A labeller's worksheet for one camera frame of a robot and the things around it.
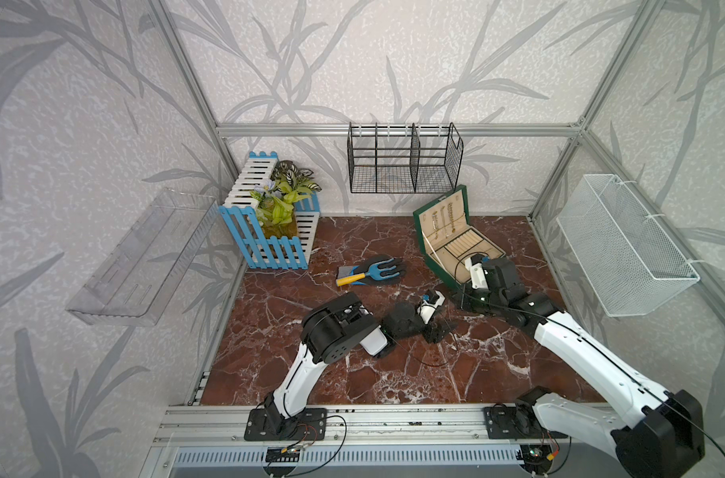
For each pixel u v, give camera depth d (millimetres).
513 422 722
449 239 1054
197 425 754
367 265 1027
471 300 694
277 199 907
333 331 542
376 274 1014
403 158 1050
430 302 790
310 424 725
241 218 866
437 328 798
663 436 376
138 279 679
